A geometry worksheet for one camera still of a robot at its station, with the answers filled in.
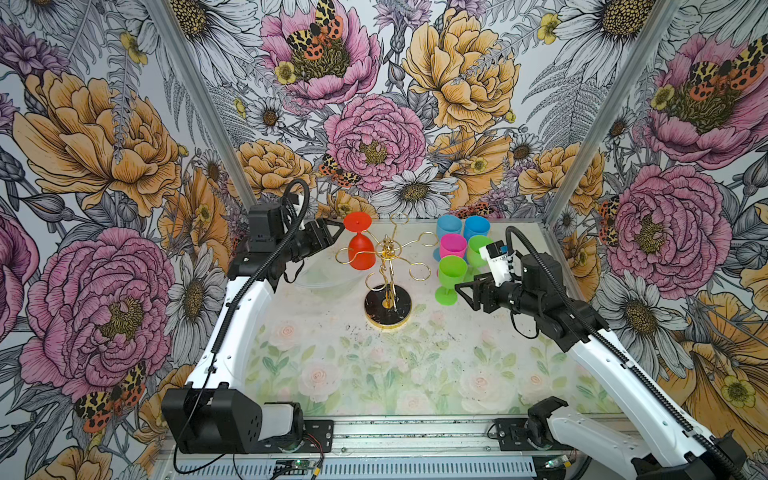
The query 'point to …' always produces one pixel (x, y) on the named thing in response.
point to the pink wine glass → (453, 244)
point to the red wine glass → (361, 251)
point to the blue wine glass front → (446, 225)
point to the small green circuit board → (292, 464)
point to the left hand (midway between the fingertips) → (338, 239)
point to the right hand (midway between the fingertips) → (467, 292)
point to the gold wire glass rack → (387, 303)
